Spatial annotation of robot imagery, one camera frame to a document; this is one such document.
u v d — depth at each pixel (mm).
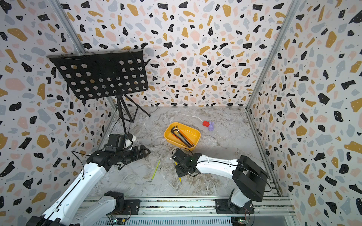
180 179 835
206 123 1118
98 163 503
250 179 435
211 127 1044
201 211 733
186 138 1006
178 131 1057
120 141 607
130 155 698
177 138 1004
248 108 1253
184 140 1003
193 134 1040
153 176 839
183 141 995
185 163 642
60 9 702
